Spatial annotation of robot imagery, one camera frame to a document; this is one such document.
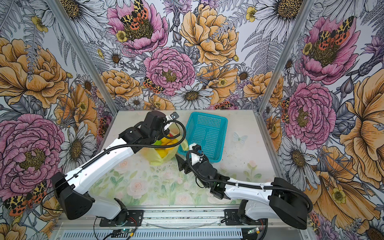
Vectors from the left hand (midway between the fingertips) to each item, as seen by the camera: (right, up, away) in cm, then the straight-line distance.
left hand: (158, 124), depth 76 cm
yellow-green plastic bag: (+2, -15, -8) cm, 17 cm away
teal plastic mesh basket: (+29, -5, +32) cm, 43 cm away
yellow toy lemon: (-1, -17, +17) cm, 24 cm away
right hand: (+13, -16, -1) cm, 20 cm away
